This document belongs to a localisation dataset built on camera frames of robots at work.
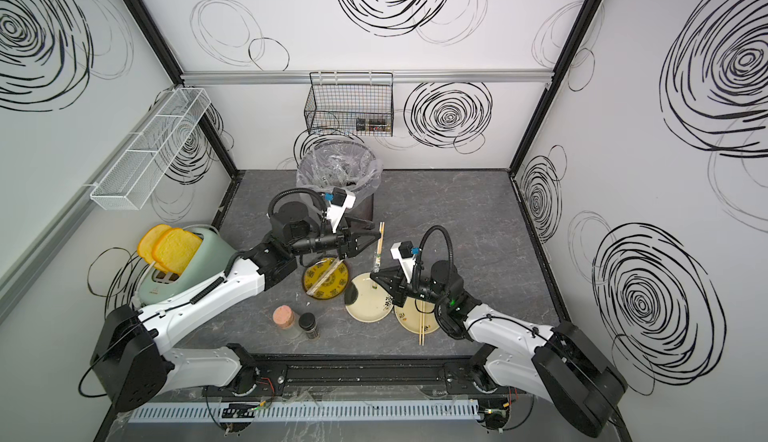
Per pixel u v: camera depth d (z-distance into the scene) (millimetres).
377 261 708
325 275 907
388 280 695
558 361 423
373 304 855
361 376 751
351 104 1239
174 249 756
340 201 617
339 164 963
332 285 895
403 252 665
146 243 740
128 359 394
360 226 691
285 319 738
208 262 783
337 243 626
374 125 889
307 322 740
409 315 843
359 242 639
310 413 963
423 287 667
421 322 808
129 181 712
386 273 695
